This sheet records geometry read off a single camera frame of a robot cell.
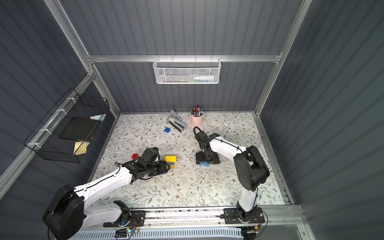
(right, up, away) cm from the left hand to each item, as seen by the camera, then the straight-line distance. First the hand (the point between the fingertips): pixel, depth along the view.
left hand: (169, 169), depth 83 cm
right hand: (+20, +2, +6) cm, 21 cm away
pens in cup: (+16, +35, +21) cm, 44 cm away
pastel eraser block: (-39, +30, 0) cm, 49 cm away
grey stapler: (-1, +29, +29) cm, 41 cm away
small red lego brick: (-25, +5, +13) cm, 28 cm away
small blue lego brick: (-6, +22, +25) cm, 34 cm away
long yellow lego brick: (+1, +6, +2) cm, 6 cm away
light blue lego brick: (+21, +1, +8) cm, 22 cm away
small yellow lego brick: (+1, 0, +8) cm, 8 cm away
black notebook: (-44, +23, -8) cm, 51 cm away
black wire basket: (-49, +18, -21) cm, 56 cm away
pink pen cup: (+16, +28, +26) cm, 41 cm away
